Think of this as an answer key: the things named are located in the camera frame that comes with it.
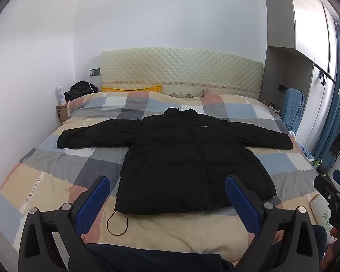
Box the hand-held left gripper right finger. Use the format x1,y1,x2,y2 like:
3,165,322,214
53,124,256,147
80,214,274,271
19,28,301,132
225,175,321,272

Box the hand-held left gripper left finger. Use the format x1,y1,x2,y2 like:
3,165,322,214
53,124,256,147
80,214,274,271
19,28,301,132
18,175,111,272

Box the black puffer jacket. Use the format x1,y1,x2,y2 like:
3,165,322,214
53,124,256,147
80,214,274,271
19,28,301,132
57,107,294,236

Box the white pillow with green print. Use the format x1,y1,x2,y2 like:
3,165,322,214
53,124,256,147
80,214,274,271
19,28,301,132
310,194,334,233

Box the checkered bed quilt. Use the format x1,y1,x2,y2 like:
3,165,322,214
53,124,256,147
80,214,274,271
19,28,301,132
0,91,329,264

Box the blue curtain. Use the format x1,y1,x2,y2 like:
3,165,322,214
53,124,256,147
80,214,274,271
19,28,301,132
313,22,340,168

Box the person's dark trousers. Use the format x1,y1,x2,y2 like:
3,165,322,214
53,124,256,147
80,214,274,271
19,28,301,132
68,226,328,272

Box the blue towel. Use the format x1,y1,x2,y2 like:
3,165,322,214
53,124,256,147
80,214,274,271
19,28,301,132
281,87,305,135

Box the wooden nightstand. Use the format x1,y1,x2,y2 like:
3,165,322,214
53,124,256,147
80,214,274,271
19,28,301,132
56,103,71,124

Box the white spray bottle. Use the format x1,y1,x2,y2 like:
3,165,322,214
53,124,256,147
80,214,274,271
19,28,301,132
57,84,66,105

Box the black bag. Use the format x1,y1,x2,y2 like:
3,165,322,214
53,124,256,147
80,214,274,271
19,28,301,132
64,81,99,101

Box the yellow pillow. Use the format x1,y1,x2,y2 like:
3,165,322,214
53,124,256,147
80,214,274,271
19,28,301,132
101,84,164,93

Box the grey white wardrobe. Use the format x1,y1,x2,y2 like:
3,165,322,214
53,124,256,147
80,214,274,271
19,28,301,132
262,0,340,159

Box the cream quilted headboard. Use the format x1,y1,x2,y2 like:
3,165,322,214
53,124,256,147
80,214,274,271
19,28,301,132
100,47,265,100

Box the black wardrobe rail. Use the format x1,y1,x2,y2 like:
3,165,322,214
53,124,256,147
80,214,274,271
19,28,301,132
313,64,336,84

